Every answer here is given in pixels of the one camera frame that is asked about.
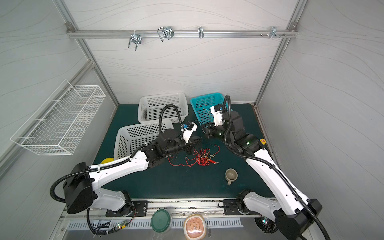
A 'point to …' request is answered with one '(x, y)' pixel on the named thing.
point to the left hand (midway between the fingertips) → (203, 136)
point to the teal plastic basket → (202, 104)
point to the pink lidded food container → (194, 227)
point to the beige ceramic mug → (231, 174)
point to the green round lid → (160, 220)
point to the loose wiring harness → (106, 223)
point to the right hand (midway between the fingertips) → (204, 121)
